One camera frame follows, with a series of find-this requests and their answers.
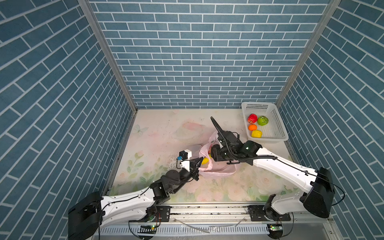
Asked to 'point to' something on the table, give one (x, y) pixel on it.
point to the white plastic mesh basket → (274, 131)
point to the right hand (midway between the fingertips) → (215, 155)
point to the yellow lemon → (256, 133)
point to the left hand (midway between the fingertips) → (206, 161)
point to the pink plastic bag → (215, 168)
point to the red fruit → (252, 118)
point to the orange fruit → (252, 127)
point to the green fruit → (262, 120)
